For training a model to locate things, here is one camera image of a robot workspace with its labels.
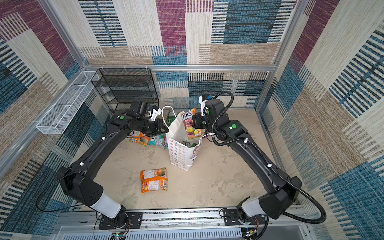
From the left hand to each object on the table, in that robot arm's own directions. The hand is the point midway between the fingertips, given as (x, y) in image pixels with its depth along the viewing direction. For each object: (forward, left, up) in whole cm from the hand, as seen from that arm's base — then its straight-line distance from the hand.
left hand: (169, 128), depth 75 cm
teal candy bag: (+9, +9, -24) cm, 27 cm away
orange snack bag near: (-17, +10, -24) cm, 31 cm away
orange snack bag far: (-10, +11, +8) cm, 17 cm away
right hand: (0, -12, +6) cm, 13 cm away
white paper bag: (-10, -7, -7) cm, 14 cm away
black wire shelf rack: (+43, +39, -7) cm, 59 cm away
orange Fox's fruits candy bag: (+4, -9, +4) cm, 10 cm away
